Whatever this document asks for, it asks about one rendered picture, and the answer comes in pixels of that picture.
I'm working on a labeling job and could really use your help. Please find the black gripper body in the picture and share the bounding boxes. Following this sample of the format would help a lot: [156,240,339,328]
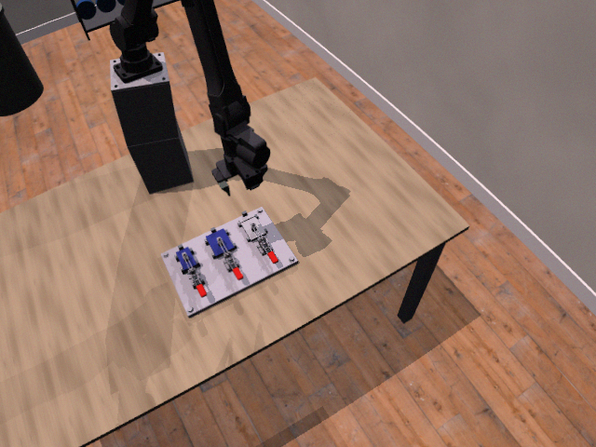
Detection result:
[211,152,267,183]

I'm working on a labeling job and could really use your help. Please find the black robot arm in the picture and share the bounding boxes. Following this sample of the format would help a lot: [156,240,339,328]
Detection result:
[110,0,270,190]

